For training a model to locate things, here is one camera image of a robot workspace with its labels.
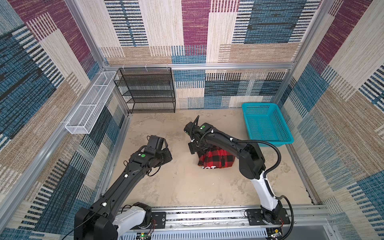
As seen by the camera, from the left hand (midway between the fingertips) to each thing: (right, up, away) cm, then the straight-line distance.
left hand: (170, 154), depth 81 cm
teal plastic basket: (+66, +17, +33) cm, 75 cm away
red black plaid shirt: (+24, -3, +9) cm, 26 cm away
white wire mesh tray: (-39, +18, -9) cm, 44 cm away
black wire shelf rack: (-21, +40, +29) cm, 54 cm away
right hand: (+16, 0, +10) cm, 19 cm away
